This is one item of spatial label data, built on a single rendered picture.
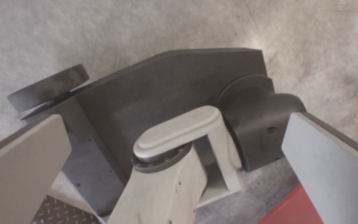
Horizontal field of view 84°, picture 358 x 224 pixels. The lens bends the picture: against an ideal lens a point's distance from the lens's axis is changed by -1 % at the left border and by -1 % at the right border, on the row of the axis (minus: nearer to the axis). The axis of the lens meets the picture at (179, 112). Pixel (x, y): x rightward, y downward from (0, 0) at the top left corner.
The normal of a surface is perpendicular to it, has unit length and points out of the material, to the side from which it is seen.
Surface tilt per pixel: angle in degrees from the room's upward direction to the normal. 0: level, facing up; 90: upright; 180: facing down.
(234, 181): 0
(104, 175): 0
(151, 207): 90
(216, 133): 0
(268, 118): 49
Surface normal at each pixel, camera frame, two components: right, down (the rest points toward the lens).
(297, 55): 0.14, 0.36
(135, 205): -0.36, -0.85
